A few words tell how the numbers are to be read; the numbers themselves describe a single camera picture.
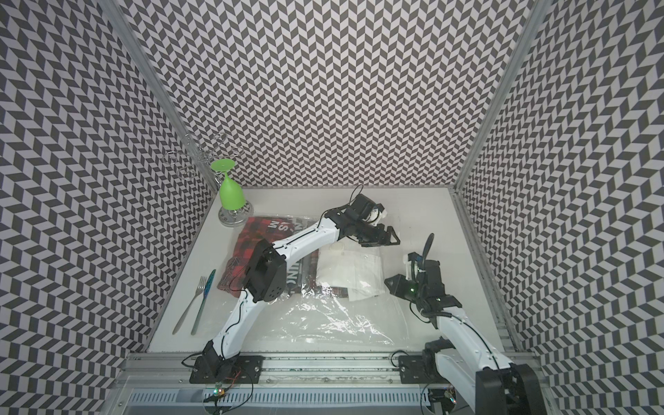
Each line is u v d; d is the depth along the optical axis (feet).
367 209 2.43
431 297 2.14
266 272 1.89
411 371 2.42
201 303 2.78
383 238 2.59
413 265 2.33
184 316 2.70
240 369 2.33
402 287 2.44
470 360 1.54
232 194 2.86
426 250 2.36
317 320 2.68
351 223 2.45
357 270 2.91
